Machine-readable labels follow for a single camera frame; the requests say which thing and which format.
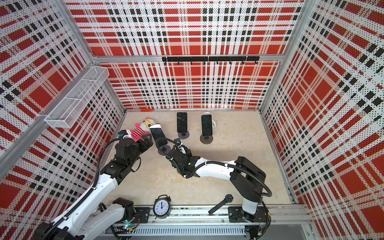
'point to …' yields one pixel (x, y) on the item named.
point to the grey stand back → (183, 135)
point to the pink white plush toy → (142, 129)
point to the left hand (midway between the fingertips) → (146, 140)
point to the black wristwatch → (228, 198)
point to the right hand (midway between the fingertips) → (179, 155)
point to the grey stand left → (165, 149)
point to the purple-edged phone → (181, 122)
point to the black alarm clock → (162, 206)
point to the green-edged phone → (157, 131)
